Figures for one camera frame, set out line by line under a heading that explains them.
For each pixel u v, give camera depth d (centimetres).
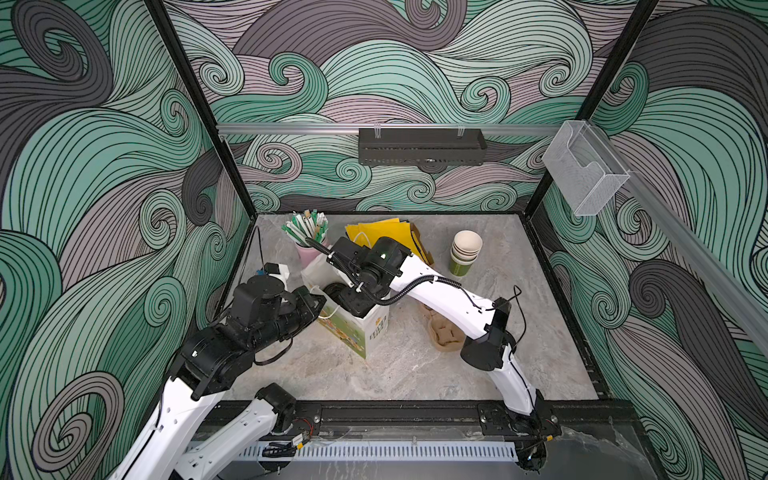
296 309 53
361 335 71
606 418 74
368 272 50
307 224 92
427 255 104
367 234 106
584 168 79
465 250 90
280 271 58
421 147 97
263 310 43
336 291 66
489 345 46
